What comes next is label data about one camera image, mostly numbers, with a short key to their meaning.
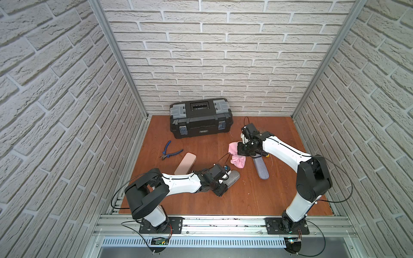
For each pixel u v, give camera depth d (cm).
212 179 67
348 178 76
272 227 74
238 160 87
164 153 97
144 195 44
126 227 70
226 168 77
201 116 97
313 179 47
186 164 94
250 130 72
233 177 86
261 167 90
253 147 67
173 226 74
